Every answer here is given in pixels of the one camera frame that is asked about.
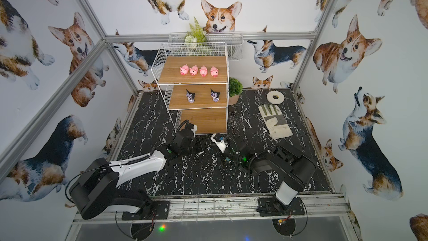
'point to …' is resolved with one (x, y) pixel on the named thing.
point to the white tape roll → (275, 97)
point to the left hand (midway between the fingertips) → (211, 140)
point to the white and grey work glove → (275, 121)
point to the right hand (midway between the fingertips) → (209, 145)
